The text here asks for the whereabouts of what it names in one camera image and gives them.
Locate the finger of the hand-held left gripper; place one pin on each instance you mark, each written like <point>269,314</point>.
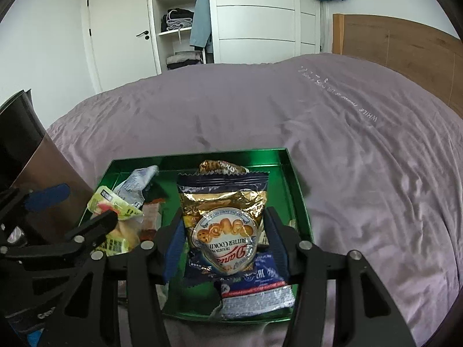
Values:
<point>47,193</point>
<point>92,226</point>

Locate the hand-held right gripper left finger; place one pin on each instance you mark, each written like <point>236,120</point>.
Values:
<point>173,253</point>

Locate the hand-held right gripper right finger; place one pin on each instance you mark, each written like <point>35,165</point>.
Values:
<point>278,245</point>

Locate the clear bag of colourful candies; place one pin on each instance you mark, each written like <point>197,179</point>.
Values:
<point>124,231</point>

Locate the pink snack bar red ends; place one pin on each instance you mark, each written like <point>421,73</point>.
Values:
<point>152,220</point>

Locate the blue white red-striped snack packet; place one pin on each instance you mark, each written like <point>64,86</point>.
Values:
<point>256,285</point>

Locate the dark blue gold cookie packet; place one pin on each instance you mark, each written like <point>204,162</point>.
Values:
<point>224,206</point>

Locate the green metal tray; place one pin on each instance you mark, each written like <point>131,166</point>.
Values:
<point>253,162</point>

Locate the brown gold snack wrapper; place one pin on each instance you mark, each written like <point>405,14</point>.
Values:
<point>220,167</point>

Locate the brown and black kettle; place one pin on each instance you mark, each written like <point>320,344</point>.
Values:
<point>54,166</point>

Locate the purple bed blanket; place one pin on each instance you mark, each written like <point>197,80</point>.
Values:
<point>361,170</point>

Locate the white door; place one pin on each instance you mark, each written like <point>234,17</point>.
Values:
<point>119,43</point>

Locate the grey folded clothes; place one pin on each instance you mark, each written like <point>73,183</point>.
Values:
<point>182,60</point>

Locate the black and grey folded hoodie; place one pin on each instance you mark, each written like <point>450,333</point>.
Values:
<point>177,20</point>

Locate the wooden headboard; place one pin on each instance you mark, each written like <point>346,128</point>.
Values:
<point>398,50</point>

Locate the white wardrobe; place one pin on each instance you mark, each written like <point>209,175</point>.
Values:
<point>253,14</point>

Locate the grey-blue hanging garment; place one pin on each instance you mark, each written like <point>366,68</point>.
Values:
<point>200,14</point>

